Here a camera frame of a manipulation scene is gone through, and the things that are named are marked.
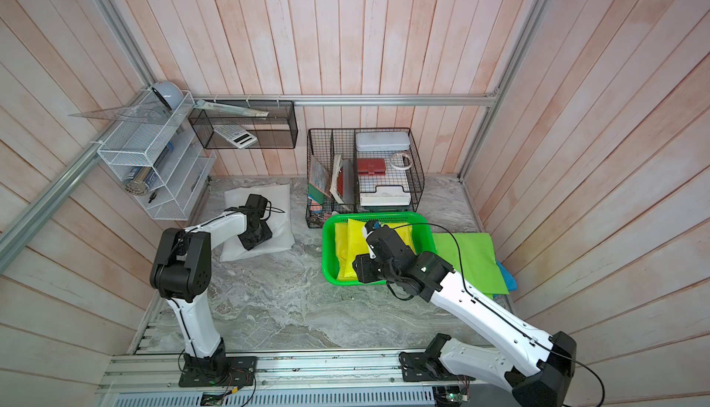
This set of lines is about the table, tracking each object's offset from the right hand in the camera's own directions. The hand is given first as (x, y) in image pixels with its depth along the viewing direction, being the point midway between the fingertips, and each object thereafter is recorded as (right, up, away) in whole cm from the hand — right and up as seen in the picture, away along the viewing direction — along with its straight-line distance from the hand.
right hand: (358, 261), depth 74 cm
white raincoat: (-31, +18, +37) cm, 52 cm away
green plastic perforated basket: (+22, +7, +18) cm, 30 cm away
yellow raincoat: (-5, +6, +21) cm, 22 cm away
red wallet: (+5, +28, +19) cm, 34 cm away
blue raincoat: (+49, -9, +13) cm, 52 cm away
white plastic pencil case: (+10, +39, +27) cm, 49 cm away
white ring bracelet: (+15, +29, +21) cm, 39 cm away
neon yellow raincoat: (0, +2, +18) cm, 18 cm away
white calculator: (-42, +40, +22) cm, 62 cm away
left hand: (-35, +2, +26) cm, 43 cm away
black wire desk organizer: (-8, +23, +27) cm, 36 cm away
